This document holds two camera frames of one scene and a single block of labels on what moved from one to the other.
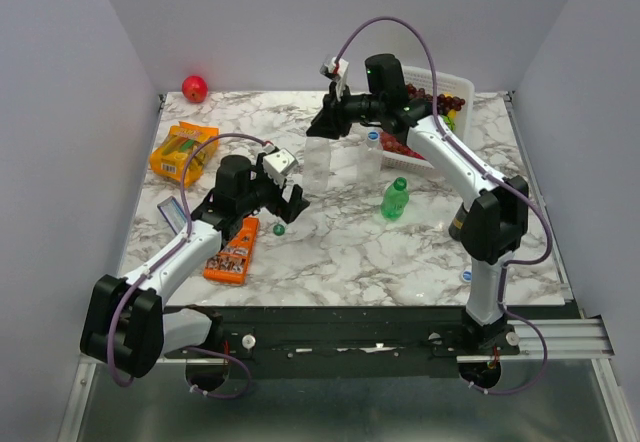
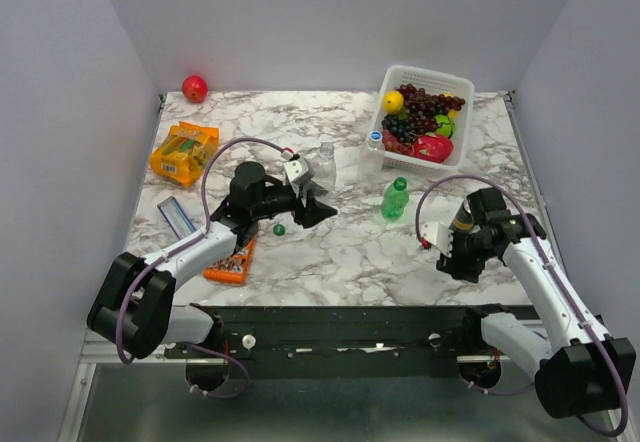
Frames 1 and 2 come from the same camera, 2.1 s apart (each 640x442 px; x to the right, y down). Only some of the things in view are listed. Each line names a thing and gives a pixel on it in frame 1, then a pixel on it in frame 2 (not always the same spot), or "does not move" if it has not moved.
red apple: x=195 y=89 does not move
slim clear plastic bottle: x=370 y=161 does not move
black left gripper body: x=274 y=201 -> x=299 y=195
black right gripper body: x=338 y=113 -> x=468 y=253
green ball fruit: x=450 y=121 does not move
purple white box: x=174 y=213 does not move
